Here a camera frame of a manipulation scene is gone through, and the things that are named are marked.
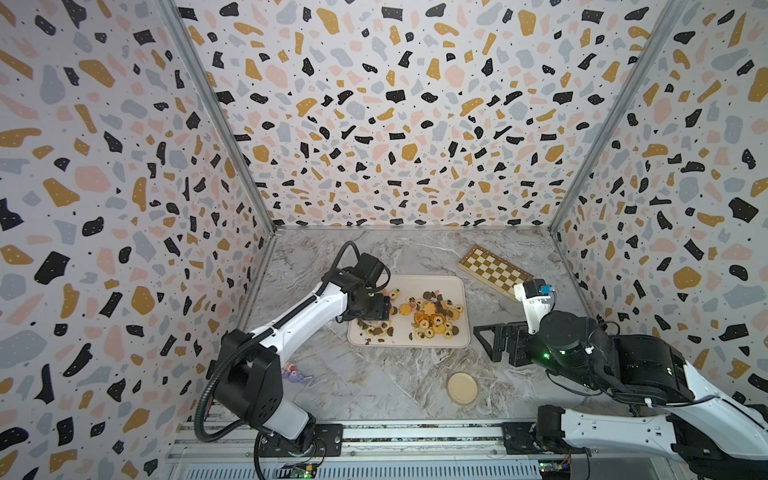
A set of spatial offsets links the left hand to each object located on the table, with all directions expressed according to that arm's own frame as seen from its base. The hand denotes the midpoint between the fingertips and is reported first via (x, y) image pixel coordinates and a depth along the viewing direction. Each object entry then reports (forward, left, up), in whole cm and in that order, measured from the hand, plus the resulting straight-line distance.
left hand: (380, 311), depth 84 cm
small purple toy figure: (-13, +25, -9) cm, 29 cm away
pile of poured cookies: (+4, -16, -10) cm, 19 cm away
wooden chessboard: (+21, -39, -10) cm, 46 cm away
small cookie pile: (0, +2, -11) cm, 11 cm away
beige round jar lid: (-18, -23, -11) cm, 31 cm away
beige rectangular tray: (+16, -7, -11) cm, 21 cm away
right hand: (-16, -23, +20) cm, 35 cm away
